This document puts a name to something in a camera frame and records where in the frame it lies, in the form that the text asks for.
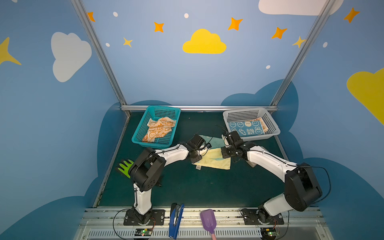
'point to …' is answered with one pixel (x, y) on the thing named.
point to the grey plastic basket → (246, 114)
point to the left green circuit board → (143, 232)
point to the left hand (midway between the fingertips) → (197, 153)
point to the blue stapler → (176, 212)
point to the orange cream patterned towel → (159, 128)
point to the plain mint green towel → (213, 158)
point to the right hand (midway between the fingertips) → (226, 148)
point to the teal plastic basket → (156, 113)
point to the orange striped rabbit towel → (264, 127)
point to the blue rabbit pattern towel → (247, 128)
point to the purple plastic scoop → (209, 221)
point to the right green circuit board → (268, 233)
